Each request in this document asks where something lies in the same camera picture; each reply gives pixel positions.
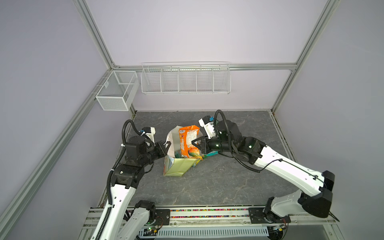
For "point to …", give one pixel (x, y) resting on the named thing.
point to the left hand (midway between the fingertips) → (171, 145)
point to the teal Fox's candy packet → (212, 153)
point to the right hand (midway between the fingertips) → (191, 144)
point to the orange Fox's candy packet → (187, 135)
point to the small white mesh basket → (118, 90)
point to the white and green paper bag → (175, 165)
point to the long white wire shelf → (185, 78)
